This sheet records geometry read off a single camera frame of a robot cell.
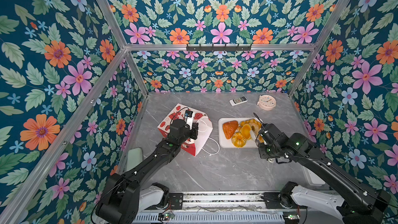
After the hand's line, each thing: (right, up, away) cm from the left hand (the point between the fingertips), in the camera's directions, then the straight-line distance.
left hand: (199, 120), depth 81 cm
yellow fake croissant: (+29, -3, +18) cm, 34 cm away
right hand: (+30, -13, -8) cm, 34 cm away
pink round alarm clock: (+47, +11, +30) cm, 56 cm away
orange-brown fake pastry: (+17, -6, +14) cm, 23 cm away
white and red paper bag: (-4, -14, +1) cm, 15 cm away
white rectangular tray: (+14, -15, +12) cm, 23 cm away
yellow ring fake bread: (+26, -6, +7) cm, 28 cm away
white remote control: (+26, +12, +33) cm, 44 cm away
